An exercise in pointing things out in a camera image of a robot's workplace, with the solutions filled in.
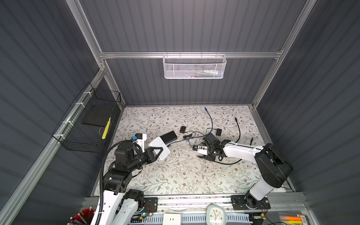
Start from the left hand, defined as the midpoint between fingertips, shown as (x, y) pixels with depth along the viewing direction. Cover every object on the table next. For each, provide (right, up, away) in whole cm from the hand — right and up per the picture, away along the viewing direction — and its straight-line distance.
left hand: (162, 149), depth 68 cm
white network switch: (-2, +3, +1) cm, 4 cm away
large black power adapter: (+10, +7, +36) cm, 38 cm away
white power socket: (+4, -33, -1) cm, 34 cm away
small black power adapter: (+37, +5, +34) cm, 50 cm away
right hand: (+27, -7, +25) cm, 38 cm away
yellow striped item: (-29, +10, +3) cm, 31 cm away
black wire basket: (-41, +11, +6) cm, 43 cm away
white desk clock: (+27, -33, +1) cm, 42 cm away
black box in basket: (-36, +17, +8) cm, 40 cm away
